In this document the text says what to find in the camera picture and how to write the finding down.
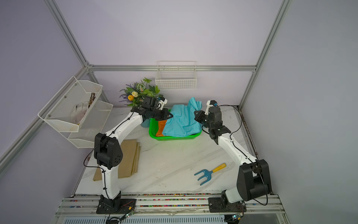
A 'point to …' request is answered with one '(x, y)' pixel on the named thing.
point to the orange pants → (161, 124)
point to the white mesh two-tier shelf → (76, 112)
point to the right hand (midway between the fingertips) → (195, 113)
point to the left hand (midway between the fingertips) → (171, 116)
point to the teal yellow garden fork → (209, 173)
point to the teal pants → (182, 123)
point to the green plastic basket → (153, 128)
